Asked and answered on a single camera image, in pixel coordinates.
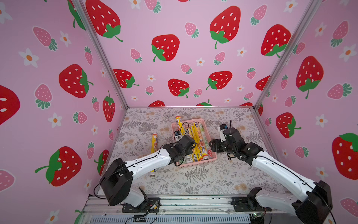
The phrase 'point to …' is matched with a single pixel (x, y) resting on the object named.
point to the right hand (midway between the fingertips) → (217, 140)
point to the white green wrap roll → (208, 147)
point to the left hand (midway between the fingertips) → (190, 147)
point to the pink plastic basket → (208, 137)
